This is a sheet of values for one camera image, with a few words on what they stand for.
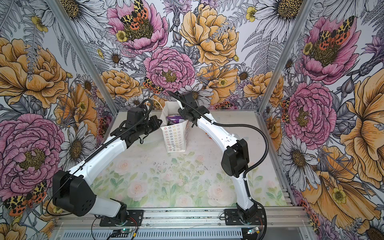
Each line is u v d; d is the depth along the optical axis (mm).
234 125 546
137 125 576
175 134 836
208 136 830
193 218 760
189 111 652
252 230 715
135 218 735
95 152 490
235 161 526
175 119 896
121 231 712
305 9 720
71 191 408
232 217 739
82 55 879
